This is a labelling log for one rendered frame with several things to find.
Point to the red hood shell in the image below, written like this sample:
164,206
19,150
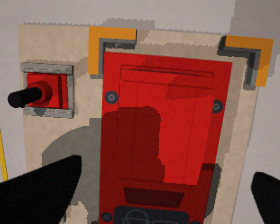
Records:
163,124

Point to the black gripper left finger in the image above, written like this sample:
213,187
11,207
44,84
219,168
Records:
41,196

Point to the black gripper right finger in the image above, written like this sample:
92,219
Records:
266,192

